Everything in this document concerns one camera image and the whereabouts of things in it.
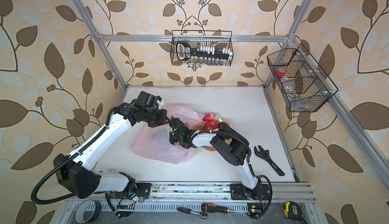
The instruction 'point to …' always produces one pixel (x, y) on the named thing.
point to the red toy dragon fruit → (210, 125)
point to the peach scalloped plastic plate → (199, 126)
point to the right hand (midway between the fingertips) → (152, 141)
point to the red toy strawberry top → (208, 116)
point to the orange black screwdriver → (214, 209)
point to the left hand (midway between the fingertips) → (168, 118)
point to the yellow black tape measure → (292, 210)
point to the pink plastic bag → (153, 142)
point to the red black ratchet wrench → (203, 215)
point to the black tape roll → (81, 208)
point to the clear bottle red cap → (281, 72)
